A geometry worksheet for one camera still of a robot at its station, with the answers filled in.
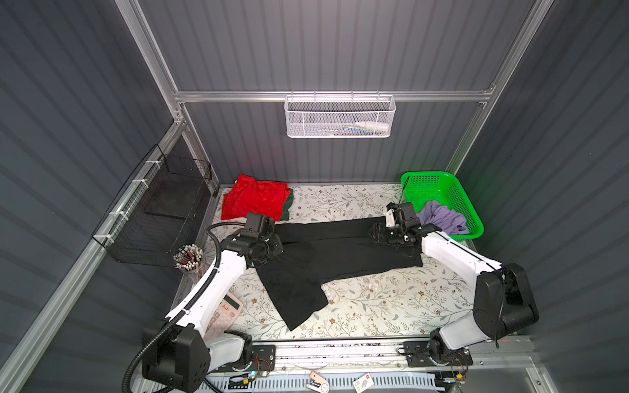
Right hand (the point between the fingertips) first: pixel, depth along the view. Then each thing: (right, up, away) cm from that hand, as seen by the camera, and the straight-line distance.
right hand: (376, 235), depth 90 cm
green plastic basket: (+35, +15, +25) cm, 45 cm away
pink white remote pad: (-53, -25, -9) cm, 59 cm away
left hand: (-34, -4, -8) cm, 35 cm away
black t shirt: (-21, -7, +4) cm, 23 cm away
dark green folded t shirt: (-36, +12, +20) cm, 43 cm away
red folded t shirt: (-53, +16, +20) cm, 58 cm away
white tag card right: (-9, -40, -21) cm, 46 cm away
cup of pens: (-64, -6, -11) cm, 65 cm away
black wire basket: (-70, +9, -16) cm, 72 cm away
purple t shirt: (+32, +5, +9) cm, 33 cm away
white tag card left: (-22, -39, -22) cm, 50 cm away
